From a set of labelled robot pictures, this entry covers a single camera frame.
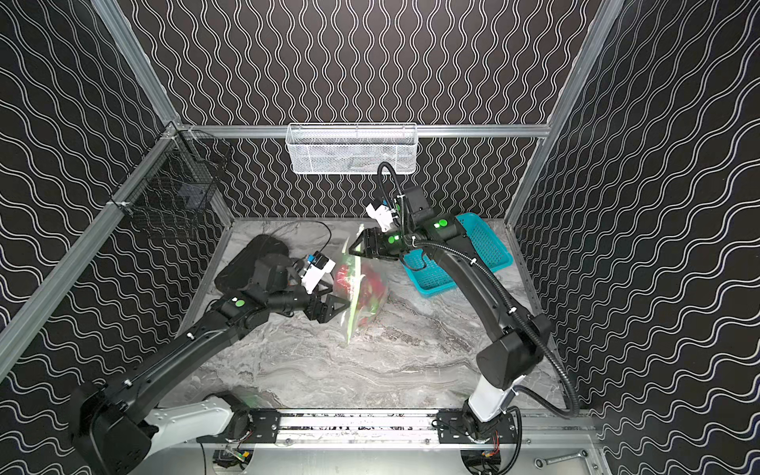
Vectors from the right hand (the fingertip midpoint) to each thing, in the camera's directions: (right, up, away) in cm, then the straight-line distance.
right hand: (359, 250), depth 73 cm
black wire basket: (-61, +26, +25) cm, 71 cm away
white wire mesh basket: (-6, +39, +40) cm, 56 cm away
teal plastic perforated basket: (+21, -9, +30) cm, 38 cm away
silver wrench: (+43, -50, -3) cm, 66 cm away
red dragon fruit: (+1, -9, 0) cm, 9 cm away
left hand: (-3, -12, -1) cm, 12 cm away
